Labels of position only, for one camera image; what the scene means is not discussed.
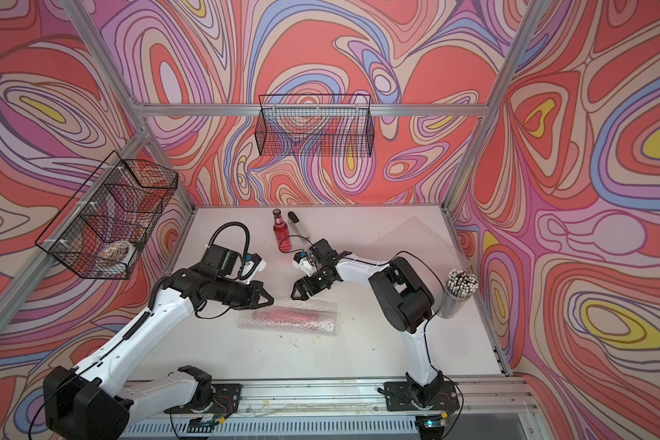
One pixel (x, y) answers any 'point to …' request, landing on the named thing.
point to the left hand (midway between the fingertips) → (275, 302)
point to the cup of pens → (460, 285)
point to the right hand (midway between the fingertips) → (304, 297)
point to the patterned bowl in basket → (119, 250)
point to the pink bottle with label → (282, 318)
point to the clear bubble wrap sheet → (245, 317)
